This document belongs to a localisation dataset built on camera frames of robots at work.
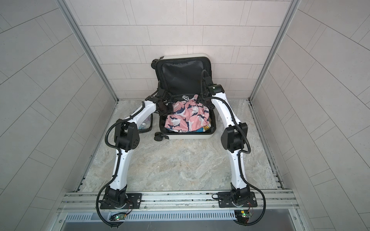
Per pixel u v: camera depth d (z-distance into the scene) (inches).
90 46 34.1
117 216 25.3
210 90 26.0
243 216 26.7
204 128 36.7
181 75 37.1
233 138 22.4
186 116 38.2
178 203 27.9
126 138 23.2
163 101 32.6
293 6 27.9
